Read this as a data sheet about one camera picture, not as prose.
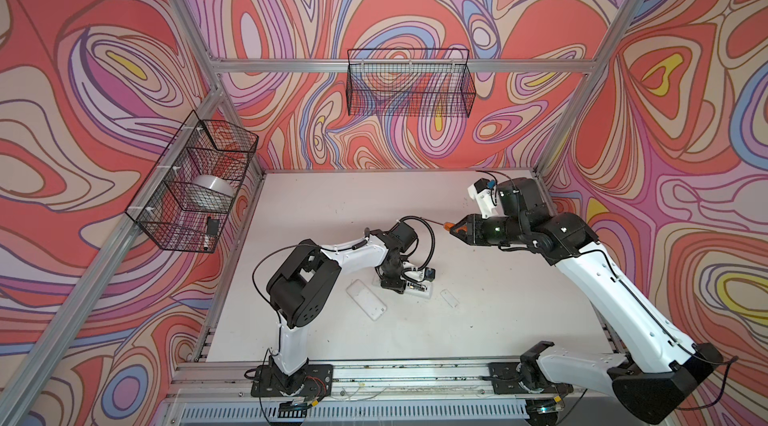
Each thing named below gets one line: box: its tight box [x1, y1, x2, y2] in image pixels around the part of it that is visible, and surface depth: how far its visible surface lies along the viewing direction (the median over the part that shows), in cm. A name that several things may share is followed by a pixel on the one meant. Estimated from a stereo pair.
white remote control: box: [405, 280, 433, 299], surface depth 89 cm
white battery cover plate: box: [346, 279, 387, 321], surface depth 88 cm
